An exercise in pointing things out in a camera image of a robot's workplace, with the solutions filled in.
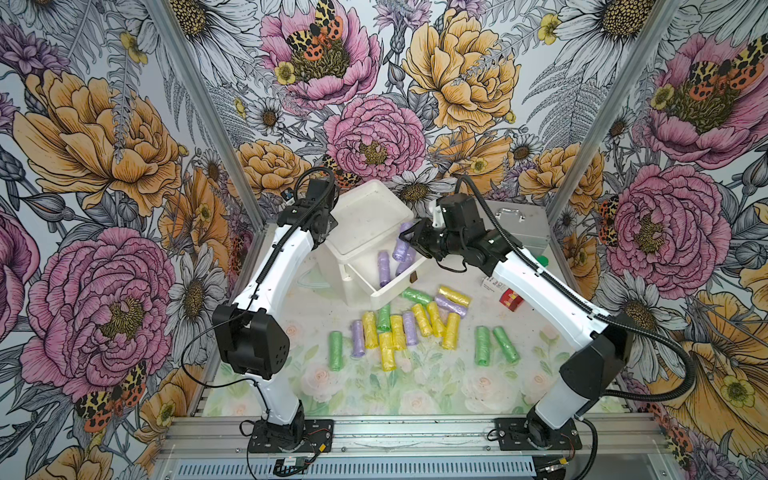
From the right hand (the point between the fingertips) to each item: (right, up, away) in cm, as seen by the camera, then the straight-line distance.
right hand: (400, 244), depth 75 cm
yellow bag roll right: (+16, -25, +16) cm, 34 cm away
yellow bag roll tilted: (+11, -24, +16) cm, 31 cm away
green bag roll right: (+24, -29, +12) cm, 39 cm away
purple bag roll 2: (-12, -30, +12) cm, 34 cm away
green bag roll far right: (+31, -28, +12) cm, 43 cm away
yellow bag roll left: (-9, -23, +16) cm, 29 cm away
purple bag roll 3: (+3, -24, +16) cm, 30 cm away
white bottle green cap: (+47, -5, +23) cm, 52 cm away
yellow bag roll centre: (0, -26, +15) cm, 30 cm away
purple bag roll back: (-4, -7, +10) cm, 13 cm away
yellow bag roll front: (-4, -30, +10) cm, 31 cm away
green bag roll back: (+5, -16, +21) cm, 27 cm away
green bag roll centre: (-5, -22, +17) cm, 29 cm away
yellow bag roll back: (+18, -16, +23) cm, 34 cm away
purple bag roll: (+3, -4, +12) cm, 13 cm away
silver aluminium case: (+43, +8, +27) cm, 51 cm away
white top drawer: (-10, -8, +3) cm, 13 cm away
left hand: (-22, +3, +10) cm, 25 cm away
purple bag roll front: (0, -1, -2) cm, 2 cm away
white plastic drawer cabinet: (-9, +8, +15) cm, 19 cm away
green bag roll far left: (-18, -30, +11) cm, 37 cm away
